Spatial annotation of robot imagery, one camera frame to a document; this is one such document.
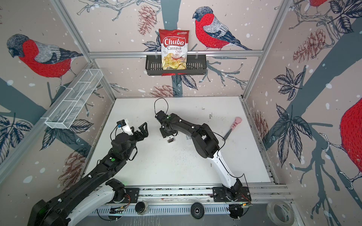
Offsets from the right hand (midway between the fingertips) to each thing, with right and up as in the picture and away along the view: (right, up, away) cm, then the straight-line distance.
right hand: (165, 136), depth 97 cm
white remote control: (+16, -1, -2) cm, 16 cm away
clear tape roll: (+63, -33, -27) cm, 76 cm away
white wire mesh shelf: (-50, +17, -26) cm, 59 cm away
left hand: (-11, +10, -21) cm, 26 cm away
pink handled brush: (+54, +10, +6) cm, 55 cm away
